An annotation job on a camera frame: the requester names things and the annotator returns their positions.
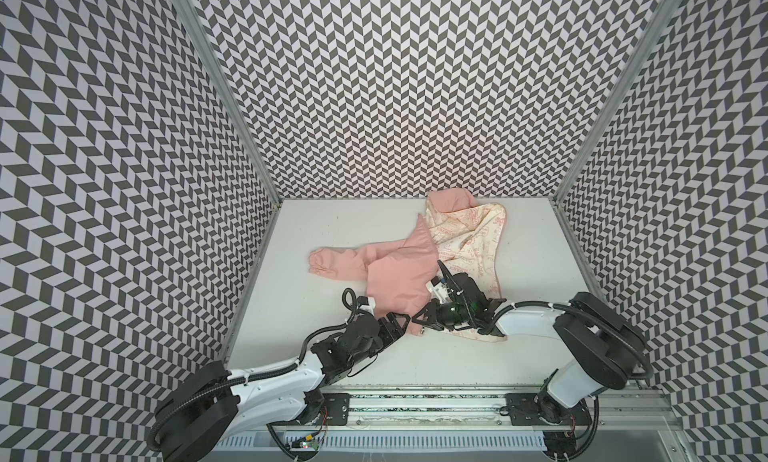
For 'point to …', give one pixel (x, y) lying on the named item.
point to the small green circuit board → (312, 444)
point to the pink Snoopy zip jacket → (463, 234)
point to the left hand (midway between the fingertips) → (408, 323)
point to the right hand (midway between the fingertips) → (413, 318)
